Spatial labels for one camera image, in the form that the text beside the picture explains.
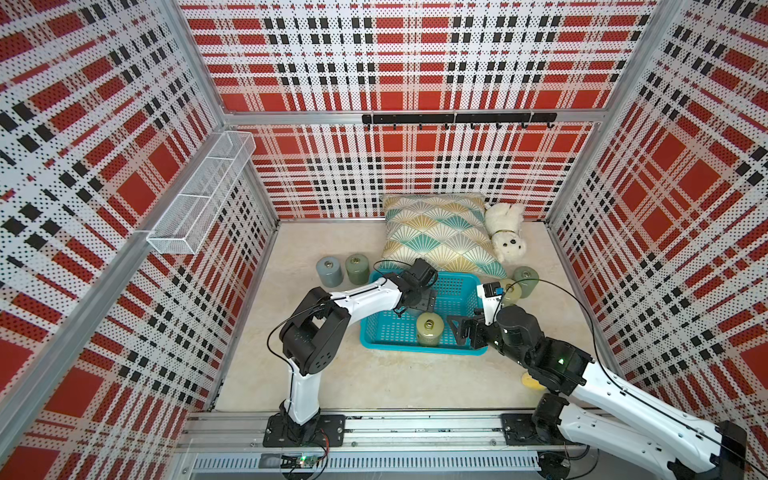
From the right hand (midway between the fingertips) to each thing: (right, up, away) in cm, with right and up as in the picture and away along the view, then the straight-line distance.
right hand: (466, 316), depth 74 cm
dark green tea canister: (-31, +10, +24) cm, 41 cm away
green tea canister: (+24, +7, +19) cm, 31 cm away
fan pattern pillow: (-1, +24, +22) cm, 32 cm away
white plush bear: (+22, +26, +35) cm, 49 cm away
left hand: (-10, +1, +19) cm, 22 cm away
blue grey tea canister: (-40, +10, +22) cm, 46 cm away
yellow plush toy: (+7, -7, -20) cm, 23 cm away
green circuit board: (-41, -33, -5) cm, 53 cm away
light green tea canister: (+18, +4, +16) cm, 24 cm away
